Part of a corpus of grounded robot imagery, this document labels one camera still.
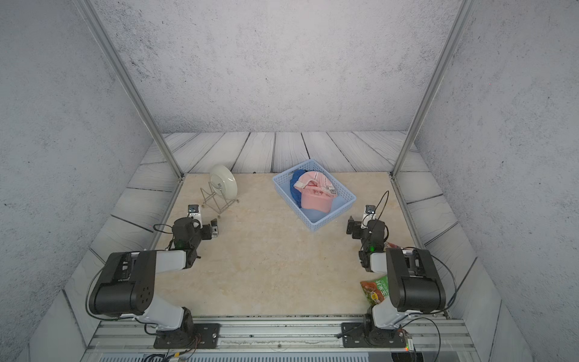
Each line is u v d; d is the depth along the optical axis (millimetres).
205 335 726
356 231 840
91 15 712
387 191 1147
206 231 847
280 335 747
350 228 865
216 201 1067
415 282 456
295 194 1109
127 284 456
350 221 878
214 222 885
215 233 889
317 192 1065
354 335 724
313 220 936
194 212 823
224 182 984
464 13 702
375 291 791
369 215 791
